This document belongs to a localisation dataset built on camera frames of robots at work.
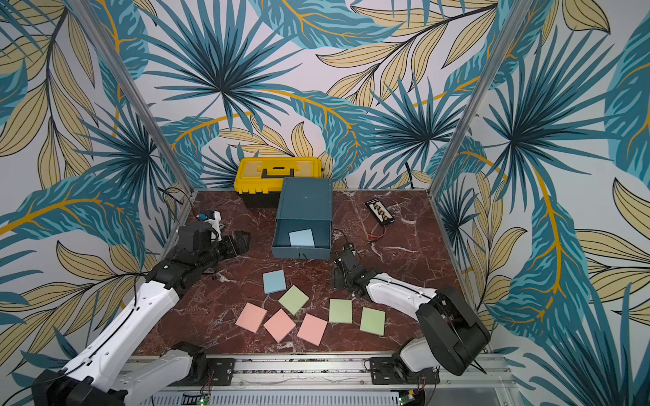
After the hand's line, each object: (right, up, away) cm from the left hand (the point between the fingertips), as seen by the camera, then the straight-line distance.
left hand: (239, 241), depth 78 cm
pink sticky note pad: (+2, -26, +6) cm, 27 cm away
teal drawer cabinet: (+20, +10, +7) cm, 24 cm away
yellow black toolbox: (0, +22, +23) cm, 32 cm away
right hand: (+33, -13, +13) cm, 38 cm away
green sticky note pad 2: (+32, -24, +8) cm, 41 cm away
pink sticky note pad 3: (+22, -29, +4) cm, 37 cm away
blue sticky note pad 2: (+8, -16, +13) cm, 22 cm away
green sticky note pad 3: (+42, -27, +7) cm, 51 cm away
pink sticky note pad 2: (+12, -28, +4) cm, 30 cm away
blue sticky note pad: (+19, 0, +6) cm, 20 cm away
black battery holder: (+50, +10, +32) cm, 60 cm away
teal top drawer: (+12, -2, +5) cm, 13 cm away
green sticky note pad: (+16, -21, +10) cm, 28 cm away
